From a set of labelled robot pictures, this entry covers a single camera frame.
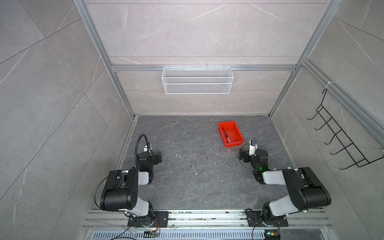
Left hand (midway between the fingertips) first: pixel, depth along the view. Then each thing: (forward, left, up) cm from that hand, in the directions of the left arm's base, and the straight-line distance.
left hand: (149, 148), depth 94 cm
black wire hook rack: (-19, -94, +28) cm, 100 cm away
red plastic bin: (+12, -60, -5) cm, 61 cm away
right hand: (-1, -63, +1) cm, 63 cm away
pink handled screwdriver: (+9, -53, -4) cm, 54 cm away
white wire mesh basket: (+39, -32, +25) cm, 56 cm away
